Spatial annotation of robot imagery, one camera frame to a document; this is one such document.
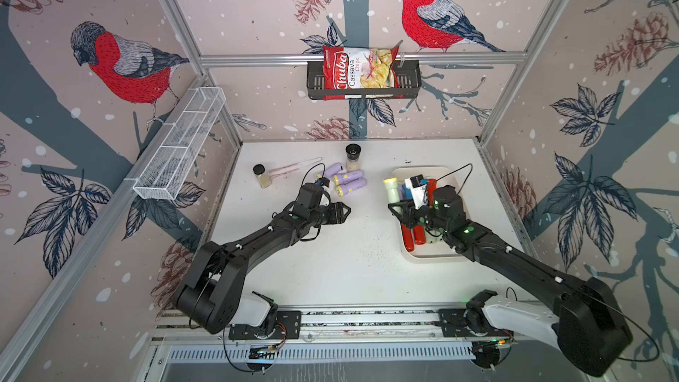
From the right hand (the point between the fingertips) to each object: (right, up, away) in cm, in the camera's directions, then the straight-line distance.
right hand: (393, 202), depth 81 cm
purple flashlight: (-13, +7, +25) cm, 29 cm away
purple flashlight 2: (-16, +2, +20) cm, 25 cm away
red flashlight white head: (+19, +3, +20) cm, 28 cm away
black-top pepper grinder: (-12, +16, +21) cm, 29 cm away
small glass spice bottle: (-48, +6, +21) cm, 53 cm away
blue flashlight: (+3, +3, -8) cm, 9 cm away
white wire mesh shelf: (-65, +10, -10) cm, 66 cm away
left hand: (-14, -2, +5) cm, 15 cm away
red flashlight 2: (+10, -12, +7) cm, 17 cm away
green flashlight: (-1, +4, -2) cm, 5 cm away
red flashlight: (+6, -13, +6) cm, 16 cm away
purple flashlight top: (-20, +9, +29) cm, 36 cm away
